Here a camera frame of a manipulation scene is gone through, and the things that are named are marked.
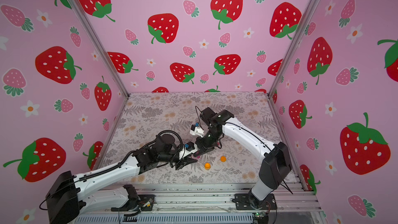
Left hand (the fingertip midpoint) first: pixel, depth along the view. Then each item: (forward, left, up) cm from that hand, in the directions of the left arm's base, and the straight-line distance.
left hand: (197, 156), depth 73 cm
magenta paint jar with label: (-2, -1, +3) cm, 4 cm away
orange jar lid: (+5, -14, -15) cm, 21 cm away
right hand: (+1, 0, +2) cm, 2 cm away
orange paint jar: (+1, -5, -14) cm, 15 cm away
